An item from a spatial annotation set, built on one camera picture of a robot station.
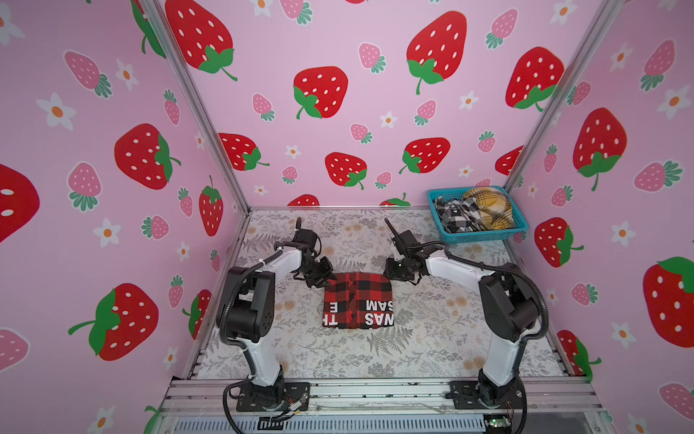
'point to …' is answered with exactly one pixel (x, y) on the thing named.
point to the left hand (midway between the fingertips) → (336, 278)
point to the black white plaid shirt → (459, 216)
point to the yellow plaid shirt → (494, 208)
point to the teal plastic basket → (520, 223)
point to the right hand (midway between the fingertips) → (383, 273)
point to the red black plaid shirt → (358, 300)
